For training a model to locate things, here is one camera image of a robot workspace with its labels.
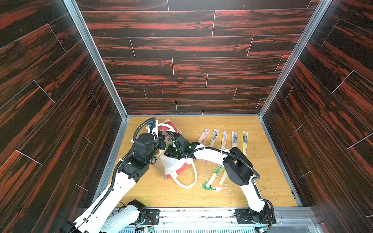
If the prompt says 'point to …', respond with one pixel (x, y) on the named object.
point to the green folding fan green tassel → (207, 184)
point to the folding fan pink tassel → (224, 140)
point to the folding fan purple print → (234, 136)
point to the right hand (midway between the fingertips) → (167, 151)
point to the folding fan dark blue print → (245, 137)
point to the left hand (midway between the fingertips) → (162, 131)
